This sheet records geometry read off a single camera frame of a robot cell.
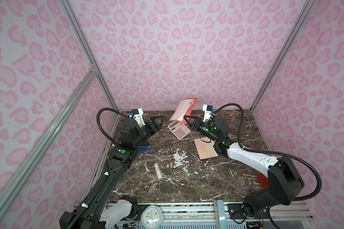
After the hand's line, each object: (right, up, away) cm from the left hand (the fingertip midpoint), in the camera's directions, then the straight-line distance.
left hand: (162, 117), depth 68 cm
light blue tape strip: (+28, -46, 0) cm, 54 cm away
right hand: (+11, 0, +3) cm, 11 cm away
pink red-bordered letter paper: (+11, +5, +10) cm, 16 cm away
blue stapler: (-16, -20, +29) cm, 39 cm away
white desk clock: (-5, -48, +1) cm, 49 cm away
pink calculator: (+8, -8, +37) cm, 38 cm away
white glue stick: (-5, -32, +17) cm, 36 cm away
